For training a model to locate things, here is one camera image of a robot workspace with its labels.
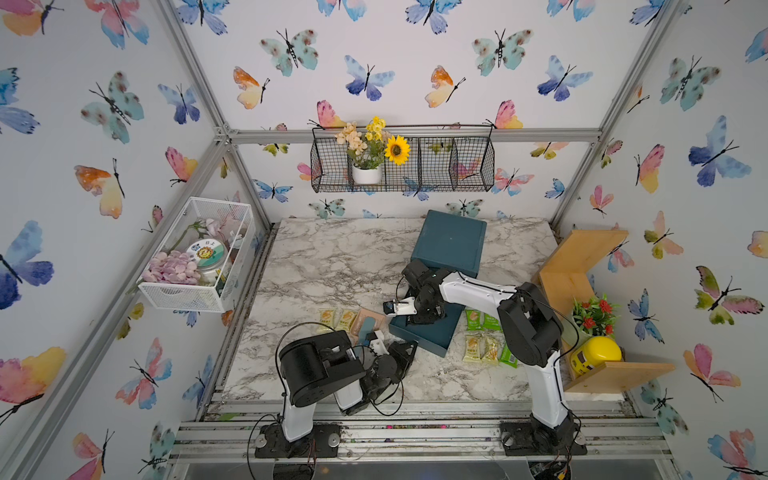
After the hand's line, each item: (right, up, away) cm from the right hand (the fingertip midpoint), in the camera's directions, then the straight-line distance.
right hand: (417, 307), depth 96 cm
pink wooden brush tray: (-17, -2, -1) cm, 18 cm away
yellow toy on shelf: (+39, -6, -25) cm, 47 cm away
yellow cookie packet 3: (+15, -10, -8) cm, 20 cm away
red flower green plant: (+43, +1, -21) cm, 48 cm away
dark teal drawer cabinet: (+9, +20, -9) cm, 24 cm away
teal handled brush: (-16, -6, -4) cm, 17 cm away
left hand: (+1, -8, -11) cm, 14 cm away
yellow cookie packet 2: (-22, -4, -2) cm, 23 cm away
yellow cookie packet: (-28, -2, -2) cm, 28 cm away
